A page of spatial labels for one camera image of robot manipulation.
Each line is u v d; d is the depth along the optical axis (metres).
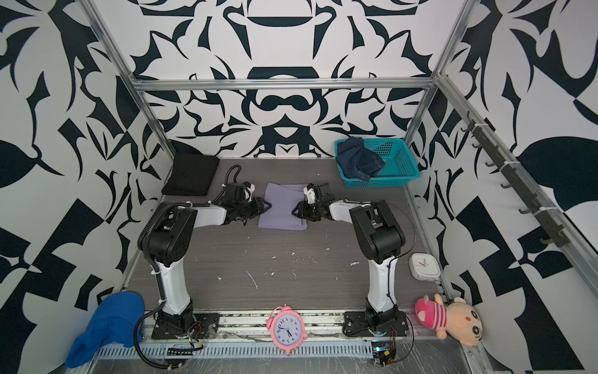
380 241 0.54
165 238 0.53
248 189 0.85
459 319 0.69
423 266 0.84
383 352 0.71
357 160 1.00
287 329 0.72
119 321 0.72
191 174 1.13
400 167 1.14
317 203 0.87
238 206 0.86
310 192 0.94
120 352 0.70
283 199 1.00
